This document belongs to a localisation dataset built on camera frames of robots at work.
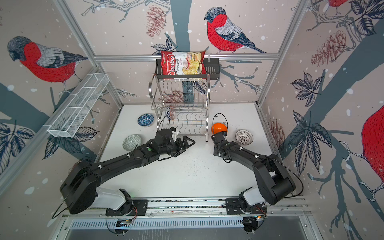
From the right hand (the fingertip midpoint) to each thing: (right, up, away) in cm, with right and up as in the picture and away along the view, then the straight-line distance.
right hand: (219, 152), depth 91 cm
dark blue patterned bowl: (-53, +20, +19) cm, 59 cm away
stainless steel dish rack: (-27, +33, +34) cm, 55 cm away
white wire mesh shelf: (-78, +28, -14) cm, 84 cm away
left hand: (-17, +7, -15) cm, 23 cm away
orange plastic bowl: (+1, +15, +10) cm, 18 cm away
